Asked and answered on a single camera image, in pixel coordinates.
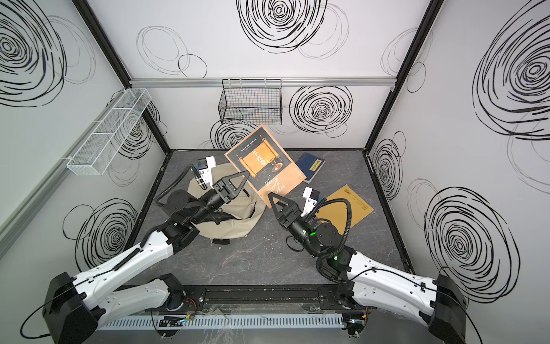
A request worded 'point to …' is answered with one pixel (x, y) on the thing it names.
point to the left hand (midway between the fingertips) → (249, 176)
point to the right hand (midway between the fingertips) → (267, 205)
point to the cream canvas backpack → (235, 218)
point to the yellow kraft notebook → (337, 213)
